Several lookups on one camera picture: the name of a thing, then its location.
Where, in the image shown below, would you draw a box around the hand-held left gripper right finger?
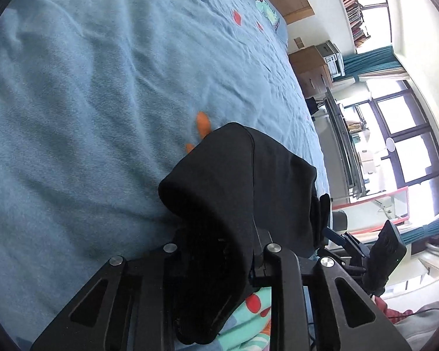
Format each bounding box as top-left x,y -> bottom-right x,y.
249,227 -> 412,351

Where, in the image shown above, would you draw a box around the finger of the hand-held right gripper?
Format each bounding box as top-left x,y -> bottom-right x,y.
322,227 -> 368,264

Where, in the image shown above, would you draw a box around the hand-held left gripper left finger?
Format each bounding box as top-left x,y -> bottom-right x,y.
30,227 -> 191,351

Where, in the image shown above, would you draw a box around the black pants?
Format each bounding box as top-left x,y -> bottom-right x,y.
158,122 -> 332,345

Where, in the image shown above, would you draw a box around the person's right forearm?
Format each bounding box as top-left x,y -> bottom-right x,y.
393,298 -> 439,351

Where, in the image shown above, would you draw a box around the person's right hand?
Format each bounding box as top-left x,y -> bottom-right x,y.
374,295 -> 412,324

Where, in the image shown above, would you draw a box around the teal curtain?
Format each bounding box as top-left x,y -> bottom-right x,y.
342,46 -> 405,77
395,205 -> 439,245

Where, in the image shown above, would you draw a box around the white desk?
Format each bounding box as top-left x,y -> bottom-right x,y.
324,88 -> 374,200

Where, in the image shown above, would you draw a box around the wooden dresser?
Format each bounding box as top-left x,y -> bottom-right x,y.
289,47 -> 333,97

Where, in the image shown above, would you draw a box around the white printer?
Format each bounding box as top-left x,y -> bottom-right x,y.
315,41 -> 344,78

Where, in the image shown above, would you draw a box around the blue printed bed sheet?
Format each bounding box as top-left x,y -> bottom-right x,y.
0,0 -> 330,351

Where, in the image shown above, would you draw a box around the row of books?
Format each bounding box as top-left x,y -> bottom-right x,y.
329,0 -> 372,48

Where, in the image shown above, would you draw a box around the red metal frame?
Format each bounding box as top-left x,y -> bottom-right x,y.
331,186 -> 410,227

